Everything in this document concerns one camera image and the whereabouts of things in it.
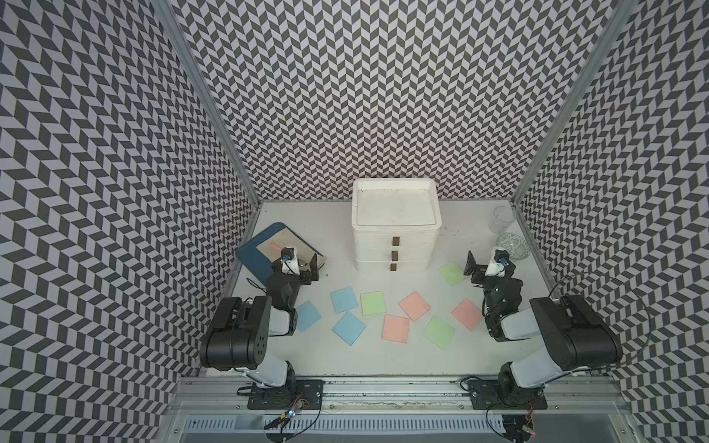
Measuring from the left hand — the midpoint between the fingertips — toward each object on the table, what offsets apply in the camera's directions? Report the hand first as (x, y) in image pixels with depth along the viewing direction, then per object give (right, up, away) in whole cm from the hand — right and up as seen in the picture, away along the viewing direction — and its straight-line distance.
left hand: (302, 254), depth 91 cm
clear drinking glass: (+74, +12, +14) cm, 76 cm away
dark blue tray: (-19, -1, +11) cm, 22 cm away
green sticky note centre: (+24, -16, -2) cm, 28 cm away
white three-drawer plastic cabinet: (+30, +10, -10) cm, 33 cm away
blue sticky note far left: (+3, -19, -3) cm, 20 cm away
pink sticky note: (+38, -17, 0) cm, 41 cm away
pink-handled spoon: (-14, +1, +14) cm, 20 cm away
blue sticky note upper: (+14, -15, 0) cm, 20 cm away
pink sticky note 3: (+55, -19, -2) cm, 58 cm away
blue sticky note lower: (+16, -22, -6) cm, 28 cm away
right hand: (+60, 0, -2) cm, 60 cm away
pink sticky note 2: (+31, -23, -6) cm, 38 cm away
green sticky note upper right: (+53, -8, +8) cm, 54 cm away
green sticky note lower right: (+44, -23, -8) cm, 50 cm away
